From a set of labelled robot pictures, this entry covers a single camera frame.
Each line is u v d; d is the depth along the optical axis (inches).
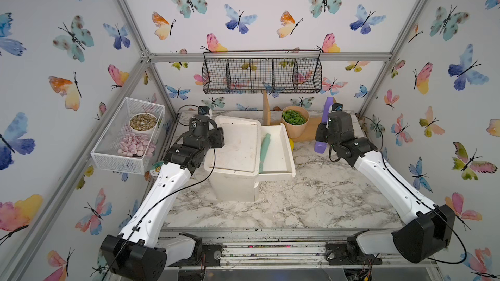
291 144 37.3
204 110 24.9
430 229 15.4
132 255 14.3
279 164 32.5
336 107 26.6
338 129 23.3
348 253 26.4
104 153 22.9
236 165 29.0
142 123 28.5
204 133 22.2
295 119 36.1
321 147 30.4
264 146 32.9
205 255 28.7
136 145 24.8
